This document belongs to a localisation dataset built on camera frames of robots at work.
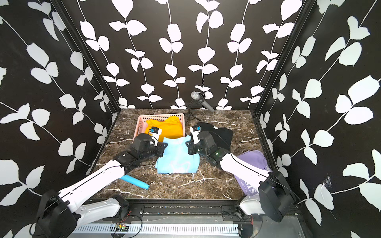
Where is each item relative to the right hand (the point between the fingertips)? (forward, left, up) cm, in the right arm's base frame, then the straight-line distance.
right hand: (184, 140), depth 80 cm
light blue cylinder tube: (-17, +28, -18) cm, 37 cm away
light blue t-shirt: (-5, +5, -12) cm, 14 cm away
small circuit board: (-38, +30, -18) cm, 52 cm away
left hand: (-1, +9, 0) cm, 9 cm away
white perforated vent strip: (-38, +11, -19) cm, 44 cm away
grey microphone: (+29, -6, +8) cm, 31 cm away
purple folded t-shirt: (-2, -44, -16) cm, 47 cm away
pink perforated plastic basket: (+25, +35, -17) cm, 47 cm away
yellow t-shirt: (+21, +12, -14) cm, 28 cm away
